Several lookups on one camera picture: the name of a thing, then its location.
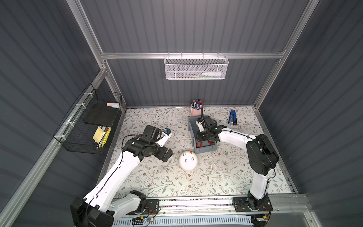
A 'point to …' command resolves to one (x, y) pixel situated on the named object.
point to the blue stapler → (232, 118)
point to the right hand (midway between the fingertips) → (196, 137)
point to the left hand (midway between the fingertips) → (164, 149)
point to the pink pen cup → (195, 106)
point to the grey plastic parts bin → (200, 146)
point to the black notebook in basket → (101, 114)
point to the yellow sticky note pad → (98, 135)
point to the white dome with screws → (188, 160)
